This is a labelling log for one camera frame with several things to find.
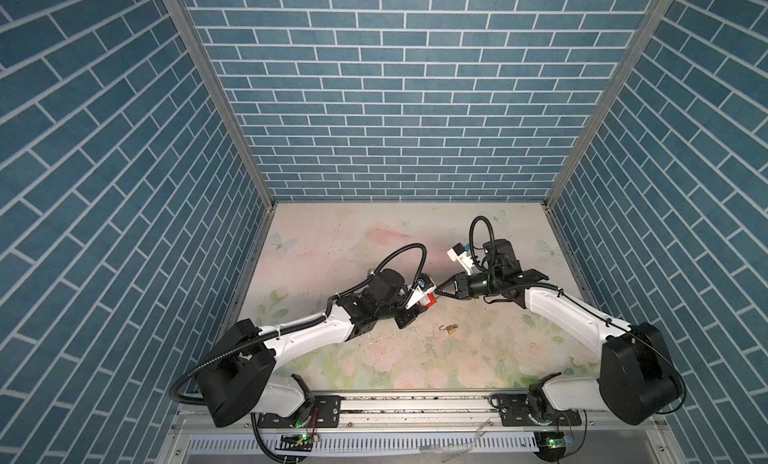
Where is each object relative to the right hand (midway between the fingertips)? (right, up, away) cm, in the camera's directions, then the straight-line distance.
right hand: (435, 288), depth 79 cm
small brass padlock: (+6, -14, +10) cm, 18 cm away
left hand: (-3, -4, +3) cm, 6 cm away
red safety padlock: (-1, -3, 0) cm, 3 cm away
